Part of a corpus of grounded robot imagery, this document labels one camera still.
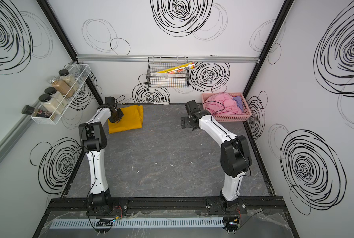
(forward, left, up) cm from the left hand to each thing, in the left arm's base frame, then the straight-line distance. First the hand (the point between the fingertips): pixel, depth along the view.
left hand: (119, 115), depth 111 cm
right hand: (-14, -53, +13) cm, 56 cm away
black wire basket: (+2, -42, +33) cm, 53 cm away
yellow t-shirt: (-5, -11, +2) cm, 13 cm away
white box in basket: (+5, -37, +33) cm, 50 cm away
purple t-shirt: (+13, -92, +6) cm, 93 cm away
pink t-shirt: (+7, -77, +9) cm, 77 cm away
